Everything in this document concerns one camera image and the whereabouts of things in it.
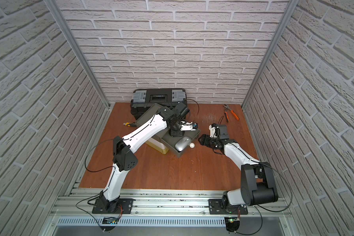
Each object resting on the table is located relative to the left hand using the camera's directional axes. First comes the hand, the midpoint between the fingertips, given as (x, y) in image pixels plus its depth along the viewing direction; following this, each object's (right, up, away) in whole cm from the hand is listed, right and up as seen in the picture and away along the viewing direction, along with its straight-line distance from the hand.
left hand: (182, 127), depth 86 cm
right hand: (+14, -9, +5) cm, 17 cm away
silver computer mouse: (+1, -9, -5) cm, 10 cm away
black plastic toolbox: (-27, +19, +14) cm, 36 cm away
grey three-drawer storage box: (-10, -7, -9) cm, 16 cm away
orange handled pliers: (+37, +14, +32) cm, 51 cm away
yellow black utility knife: (-39, +1, +21) cm, 44 cm away
